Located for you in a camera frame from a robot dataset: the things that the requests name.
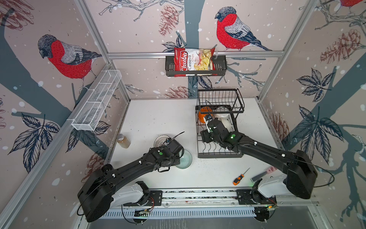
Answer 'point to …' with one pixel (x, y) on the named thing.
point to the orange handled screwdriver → (237, 181)
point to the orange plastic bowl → (204, 111)
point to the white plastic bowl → (222, 116)
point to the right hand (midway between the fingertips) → (203, 133)
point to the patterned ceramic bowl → (160, 140)
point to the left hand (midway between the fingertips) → (177, 160)
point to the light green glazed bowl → (186, 160)
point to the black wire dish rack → (221, 104)
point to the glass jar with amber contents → (123, 141)
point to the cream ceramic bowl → (227, 124)
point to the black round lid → (106, 167)
